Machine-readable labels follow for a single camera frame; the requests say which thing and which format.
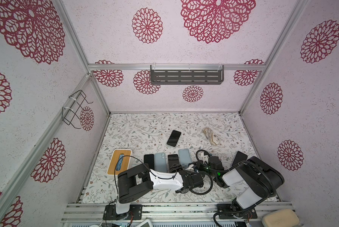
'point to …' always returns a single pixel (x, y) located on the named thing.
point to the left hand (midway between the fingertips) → (175, 169)
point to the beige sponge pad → (281, 218)
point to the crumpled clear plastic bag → (209, 134)
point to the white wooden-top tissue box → (120, 161)
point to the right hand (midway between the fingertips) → (187, 164)
